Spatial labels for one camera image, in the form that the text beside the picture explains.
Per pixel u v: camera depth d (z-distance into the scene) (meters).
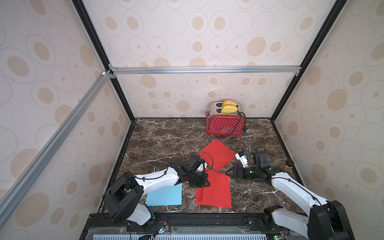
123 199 0.43
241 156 0.78
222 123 1.00
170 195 0.87
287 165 0.85
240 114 0.97
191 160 0.67
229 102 1.00
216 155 1.10
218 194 0.81
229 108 0.98
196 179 0.71
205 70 0.94
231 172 0.76
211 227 0.73
